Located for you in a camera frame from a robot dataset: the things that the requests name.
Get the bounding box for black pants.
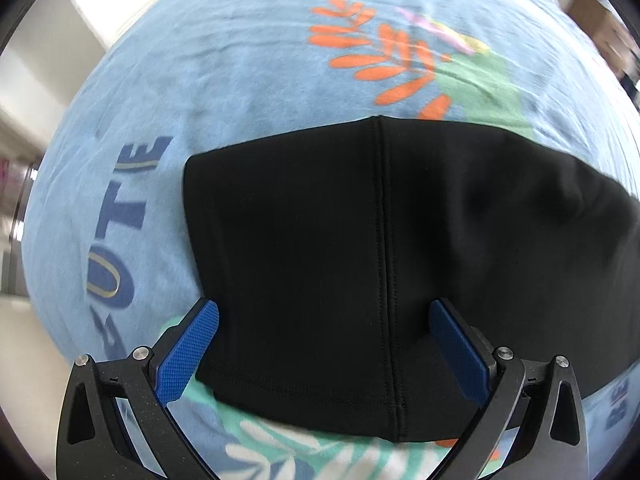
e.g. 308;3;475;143
183;117;639;442

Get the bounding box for blue patterned bed sheet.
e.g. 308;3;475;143
23;0;639;479

